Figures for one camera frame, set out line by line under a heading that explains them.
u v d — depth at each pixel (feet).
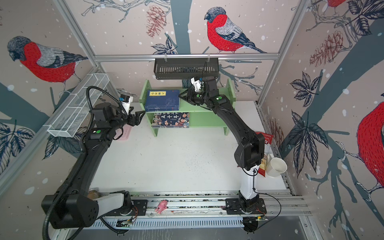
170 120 3.03
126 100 2.08
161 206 2.39
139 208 2.40
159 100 2.61
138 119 2.25
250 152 1.63
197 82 2.44
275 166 2.65
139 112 2.28
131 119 2.20
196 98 2.32
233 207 2.39
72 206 1.22
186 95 2.35
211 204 2.50
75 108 2.50
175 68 3.50
